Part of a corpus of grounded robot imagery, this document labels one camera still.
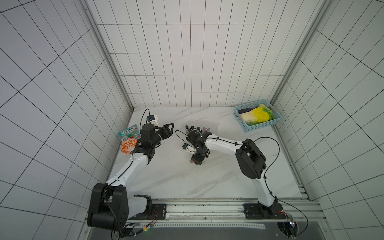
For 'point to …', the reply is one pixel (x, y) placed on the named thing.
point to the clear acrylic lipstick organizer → (200, 126)
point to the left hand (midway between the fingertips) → (169, 128)
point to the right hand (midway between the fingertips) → (193, 160)
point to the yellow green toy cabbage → (261, 114)
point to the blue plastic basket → (277, 116)
